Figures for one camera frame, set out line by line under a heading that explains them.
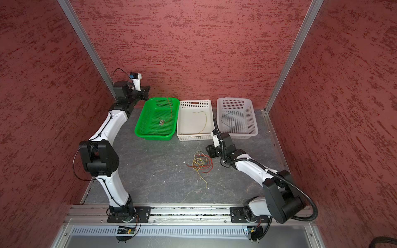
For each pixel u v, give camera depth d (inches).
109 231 27.9
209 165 35.8
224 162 24.9
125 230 28.6
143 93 30.7
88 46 33.2
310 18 29.2
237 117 46.1
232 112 46.3
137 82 29.9
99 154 19.4
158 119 44.7
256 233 27.6
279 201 16.8
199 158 38.3
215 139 31.2
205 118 44.6
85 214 29.8
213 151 30.5
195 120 44.9
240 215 29.2
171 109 46.7
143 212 29.6
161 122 43.6
